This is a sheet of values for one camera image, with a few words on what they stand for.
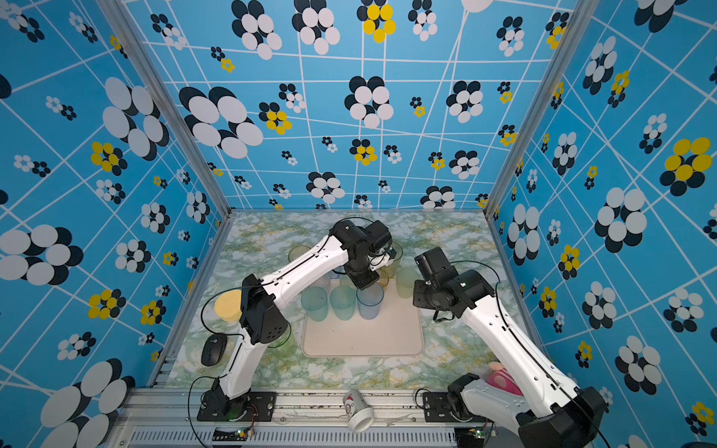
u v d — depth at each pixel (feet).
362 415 2.23
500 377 2.37
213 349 2.70
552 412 1.22
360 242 1.93
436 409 2.38
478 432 2.31
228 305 2.99
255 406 2.38
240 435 2.30
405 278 2.96
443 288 1.64
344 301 2.94
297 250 2.89
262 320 1.86
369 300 2.58
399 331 2.98
